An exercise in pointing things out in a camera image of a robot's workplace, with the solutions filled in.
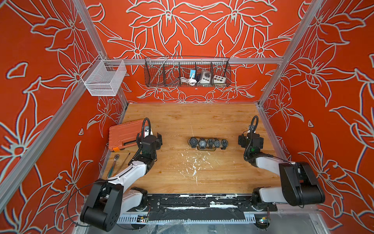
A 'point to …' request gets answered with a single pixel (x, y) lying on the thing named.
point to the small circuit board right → (263, 223)
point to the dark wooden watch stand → (202, 145)
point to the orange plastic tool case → (124, 135)
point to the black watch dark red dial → (210, 142)
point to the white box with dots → (218, 79)
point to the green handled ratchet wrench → (116, 157)
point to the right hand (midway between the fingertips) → (247, 135)
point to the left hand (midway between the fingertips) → (149, 133)
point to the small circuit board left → (142, 218)
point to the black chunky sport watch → (193, 142)
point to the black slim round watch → (216, 143)
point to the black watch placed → (224, 143)
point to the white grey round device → (206, 78)
